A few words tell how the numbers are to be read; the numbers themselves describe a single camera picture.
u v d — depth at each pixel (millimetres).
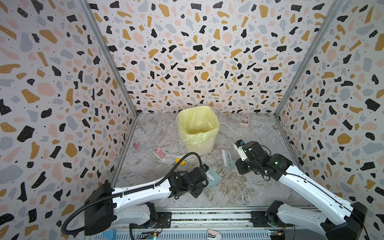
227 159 838
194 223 733
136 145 1003
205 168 704
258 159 548
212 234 688
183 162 575
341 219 390
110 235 684
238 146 676
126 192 437
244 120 1167
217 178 844
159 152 975
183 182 572
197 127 1006
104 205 398
